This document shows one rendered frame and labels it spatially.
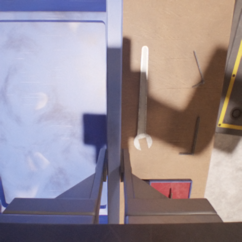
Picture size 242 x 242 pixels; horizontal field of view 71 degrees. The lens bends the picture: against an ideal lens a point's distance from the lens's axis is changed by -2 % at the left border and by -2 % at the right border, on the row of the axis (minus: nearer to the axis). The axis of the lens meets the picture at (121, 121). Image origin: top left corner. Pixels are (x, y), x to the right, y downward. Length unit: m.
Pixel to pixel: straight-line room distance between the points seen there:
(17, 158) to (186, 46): 0.38
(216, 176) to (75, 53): 1.06
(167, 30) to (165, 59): 0.06
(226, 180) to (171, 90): 0.89
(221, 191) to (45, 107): 1.13
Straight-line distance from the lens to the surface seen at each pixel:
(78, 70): 0.24
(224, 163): 1.15
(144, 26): 0.40
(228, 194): 1.28
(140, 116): 0.39
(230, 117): 0.66
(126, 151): 0.15
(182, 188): 0.50
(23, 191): 0.33
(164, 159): 0.45
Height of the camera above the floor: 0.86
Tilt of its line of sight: 75 degrees down
